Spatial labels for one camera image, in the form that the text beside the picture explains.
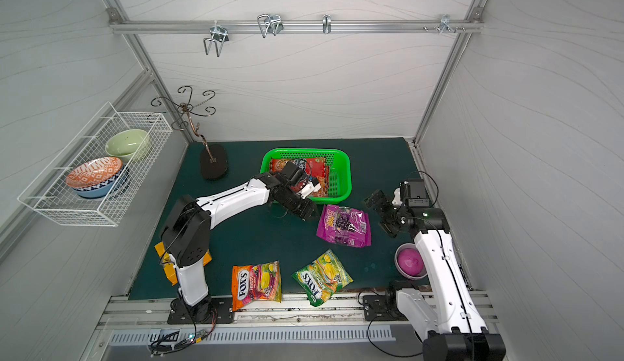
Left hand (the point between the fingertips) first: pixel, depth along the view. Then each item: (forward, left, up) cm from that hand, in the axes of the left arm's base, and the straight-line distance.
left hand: (315, 216), depth 84 cm
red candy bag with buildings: (+24, +17, -1) cm, 29 cm away
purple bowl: (-14, -30, -4) cm, 33 cm away
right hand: (-1, -18, +8) cm, 20 cm away
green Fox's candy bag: (-18, -3, -7) cm, 20 cm away
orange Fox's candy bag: (-20, +17, -7) cm, 27 cm away
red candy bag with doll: (+25, -1, -4) cm, 25 cm away
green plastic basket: (+27, -9, -4) cm, 29 cm away
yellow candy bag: (-16, +48, -5) cm, 51 cm away
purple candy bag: (-1, -11, -5) cm, 12 cm away
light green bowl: (+11, +58, +24) cm, 64 cm away
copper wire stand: (+32, +48, -8) cm, 58 cm away
